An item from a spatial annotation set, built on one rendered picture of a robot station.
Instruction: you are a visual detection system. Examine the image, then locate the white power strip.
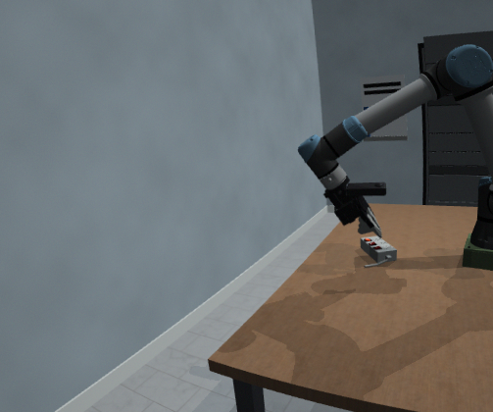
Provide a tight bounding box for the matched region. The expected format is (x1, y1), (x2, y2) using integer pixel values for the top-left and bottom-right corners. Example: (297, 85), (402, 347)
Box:
(361, 236), (397, 268)

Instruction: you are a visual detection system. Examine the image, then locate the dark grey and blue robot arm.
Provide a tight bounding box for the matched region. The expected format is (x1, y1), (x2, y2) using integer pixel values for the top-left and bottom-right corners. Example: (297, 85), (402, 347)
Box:
(298, 44), (493, 250)

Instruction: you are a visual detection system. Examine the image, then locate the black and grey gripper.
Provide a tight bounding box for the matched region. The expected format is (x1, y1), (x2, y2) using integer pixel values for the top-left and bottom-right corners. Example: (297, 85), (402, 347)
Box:
(323, 176), (382, 238)

